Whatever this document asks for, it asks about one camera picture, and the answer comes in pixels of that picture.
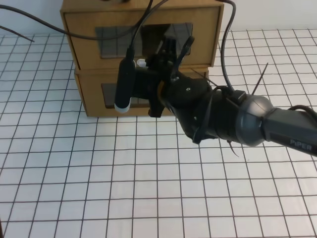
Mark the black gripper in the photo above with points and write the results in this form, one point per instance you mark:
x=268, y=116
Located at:
x=150, y=80

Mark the white drawer handle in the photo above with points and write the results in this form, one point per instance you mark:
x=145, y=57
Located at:
x=141, y=63

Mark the brown cardboard shoebox drawer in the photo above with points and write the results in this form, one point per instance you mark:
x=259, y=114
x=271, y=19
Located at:
x=102, y=22

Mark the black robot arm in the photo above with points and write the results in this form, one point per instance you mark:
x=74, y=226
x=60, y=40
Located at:
x=206, y=112

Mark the lower brown cardboard shoebox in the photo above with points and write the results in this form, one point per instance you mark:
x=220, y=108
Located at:
x=97, y=90

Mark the white grid tablecloth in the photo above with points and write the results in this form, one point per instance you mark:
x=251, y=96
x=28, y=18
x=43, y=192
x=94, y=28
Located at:
x=65, y=175

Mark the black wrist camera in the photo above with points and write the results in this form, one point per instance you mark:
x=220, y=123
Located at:
x=125, y=82

